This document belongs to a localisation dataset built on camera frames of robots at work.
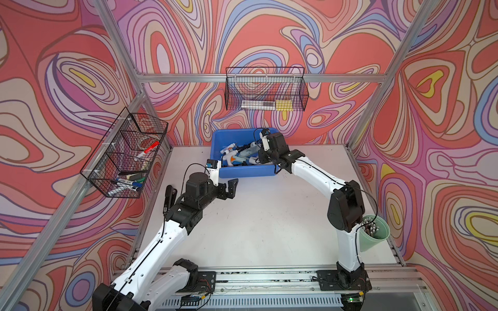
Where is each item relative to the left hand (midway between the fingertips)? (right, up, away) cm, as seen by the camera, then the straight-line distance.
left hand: (229, 178), depth 75 cm
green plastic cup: (+53, -18, -6) cm, 56 cm away
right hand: (+14, +10, +17) cm, 24 cm away
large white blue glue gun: (-4, +12, +33) cm, 36 cm away
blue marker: (-35, -1, -6) cm, 36 cm away
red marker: (-32, +12, +2) cm, 34 cm away
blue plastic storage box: (-9, +21, +40) cm, 46 cm away
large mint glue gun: (+8, +12, +34) cm, 36 cm away
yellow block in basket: (+24, +34, +16) cm, 45 cm away
